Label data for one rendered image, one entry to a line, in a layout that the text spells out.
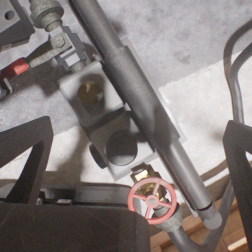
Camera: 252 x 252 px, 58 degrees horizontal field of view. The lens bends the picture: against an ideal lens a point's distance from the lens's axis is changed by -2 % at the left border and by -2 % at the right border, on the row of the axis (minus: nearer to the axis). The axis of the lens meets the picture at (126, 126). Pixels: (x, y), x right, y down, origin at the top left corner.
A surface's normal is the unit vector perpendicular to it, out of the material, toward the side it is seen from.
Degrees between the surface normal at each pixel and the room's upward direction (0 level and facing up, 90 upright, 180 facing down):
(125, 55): 26
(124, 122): 0
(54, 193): 0
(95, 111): 0
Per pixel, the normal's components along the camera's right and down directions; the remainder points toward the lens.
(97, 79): -0.03, 0.09
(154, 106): 0.35, -0.14
